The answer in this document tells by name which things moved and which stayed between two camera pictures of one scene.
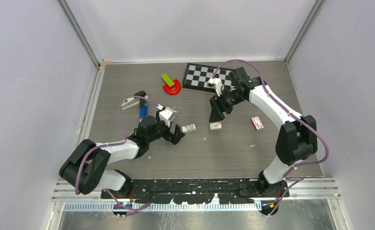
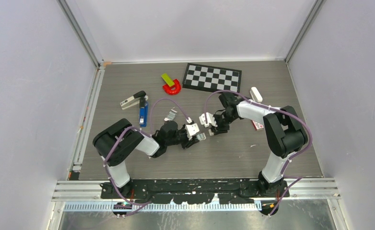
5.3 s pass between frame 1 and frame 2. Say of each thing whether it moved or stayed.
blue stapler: stayed
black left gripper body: moved
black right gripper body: moved
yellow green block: stayed
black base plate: stayed
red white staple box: stayed
